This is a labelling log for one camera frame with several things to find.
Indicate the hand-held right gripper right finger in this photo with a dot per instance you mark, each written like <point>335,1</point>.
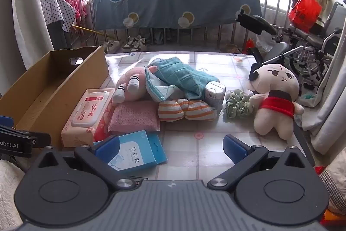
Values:
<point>233,148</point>

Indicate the small red bag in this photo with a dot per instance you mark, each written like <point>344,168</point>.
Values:
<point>248,45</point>

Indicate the blue bandage box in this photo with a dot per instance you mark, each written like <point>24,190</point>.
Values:
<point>137,151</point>

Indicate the wheelchair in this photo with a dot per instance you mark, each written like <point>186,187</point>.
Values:
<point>305,55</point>

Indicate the small white can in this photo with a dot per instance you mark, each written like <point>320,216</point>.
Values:
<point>215,97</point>

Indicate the checkered cloth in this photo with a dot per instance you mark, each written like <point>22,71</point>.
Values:
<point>336,182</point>

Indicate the pink wet wipes pack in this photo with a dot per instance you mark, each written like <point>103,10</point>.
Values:
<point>86,114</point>

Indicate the white curtain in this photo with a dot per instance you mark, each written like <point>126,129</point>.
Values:
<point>24,17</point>

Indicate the pink knitted cloth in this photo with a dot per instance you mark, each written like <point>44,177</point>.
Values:
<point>135,116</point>

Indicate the teal checked towel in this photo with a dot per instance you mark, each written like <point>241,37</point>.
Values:
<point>181,72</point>

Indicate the green scrunchie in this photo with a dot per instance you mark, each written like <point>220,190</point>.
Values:
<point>238,105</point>

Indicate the polka dot cloth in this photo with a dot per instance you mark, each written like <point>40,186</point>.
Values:
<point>54,10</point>

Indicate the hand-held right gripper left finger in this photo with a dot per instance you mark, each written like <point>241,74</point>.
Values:
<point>108,147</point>

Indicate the plush doll with red shirt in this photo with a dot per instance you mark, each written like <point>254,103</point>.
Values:
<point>273,112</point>

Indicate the yellow stick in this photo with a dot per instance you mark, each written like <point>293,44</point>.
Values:
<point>92,31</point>

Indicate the pink plush toy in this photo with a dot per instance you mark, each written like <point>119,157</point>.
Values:
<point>129,76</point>

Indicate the white fluffy garment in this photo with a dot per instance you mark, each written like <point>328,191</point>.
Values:
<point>8,187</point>

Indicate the red plastic bag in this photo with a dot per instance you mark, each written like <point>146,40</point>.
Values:
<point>304,13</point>

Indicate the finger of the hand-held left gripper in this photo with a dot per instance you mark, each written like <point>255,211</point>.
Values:
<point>5,121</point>

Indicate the white sneaker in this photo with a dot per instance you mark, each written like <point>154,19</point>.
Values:
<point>112,46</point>
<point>133,43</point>

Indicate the orange striped white socks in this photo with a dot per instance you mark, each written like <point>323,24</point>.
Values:
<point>186,110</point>

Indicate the brown cardboard box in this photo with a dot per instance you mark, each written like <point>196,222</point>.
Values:
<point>40,90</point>

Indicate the white drape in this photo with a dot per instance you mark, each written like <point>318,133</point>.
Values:
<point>329,101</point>

